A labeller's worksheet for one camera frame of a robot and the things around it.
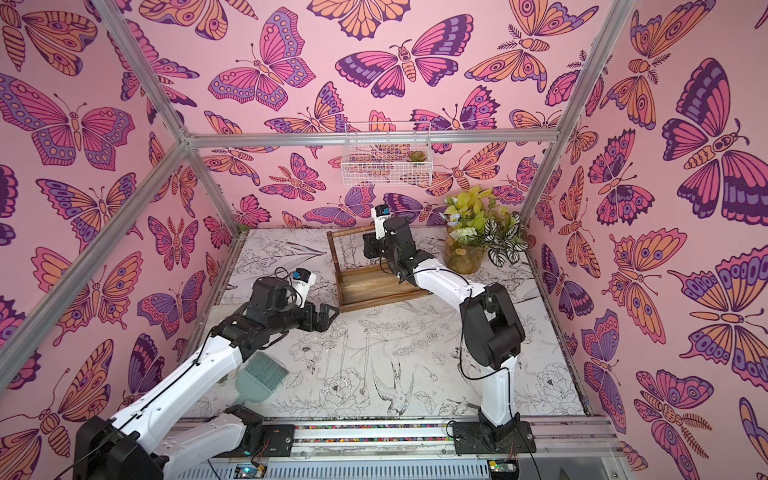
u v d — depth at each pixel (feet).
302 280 2.30
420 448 2.39
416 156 3.03
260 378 2.74
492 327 1.67
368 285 3.40
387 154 3.13
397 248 2.32
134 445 1.26
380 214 2.59
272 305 2.02
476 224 3.16
